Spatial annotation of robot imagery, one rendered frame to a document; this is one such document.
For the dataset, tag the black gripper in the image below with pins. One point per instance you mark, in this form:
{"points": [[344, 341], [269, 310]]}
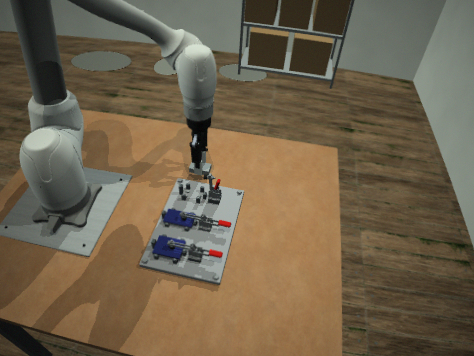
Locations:
{"points": [[199, 143]]}

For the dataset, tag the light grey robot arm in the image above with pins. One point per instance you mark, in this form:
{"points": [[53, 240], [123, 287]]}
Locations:
{"points": [[50, 160]]}

